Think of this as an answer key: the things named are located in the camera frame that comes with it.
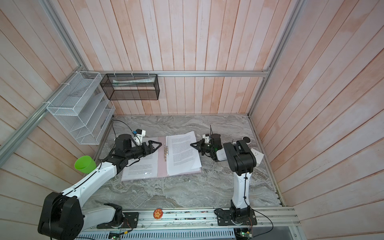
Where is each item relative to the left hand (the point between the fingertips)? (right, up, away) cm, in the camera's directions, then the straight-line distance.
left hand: (158, 148), depth 80 cm
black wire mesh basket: (-25, +41, +24) cm, 54 cm away
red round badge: (+1, -33, -4) cm, 34 cm away
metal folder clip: (+2, -4, +17) cm, 18 cm away
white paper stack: (+14, -6, +14) cm, 21 cm away
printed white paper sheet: (-12, -13, +12) cm, 21 cm away
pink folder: (0, -13, +11) cm, 16 cm away
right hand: (+18, +1, +17) cm, 24 cm away
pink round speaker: (+57, +4, +20) cm, 61 cm away
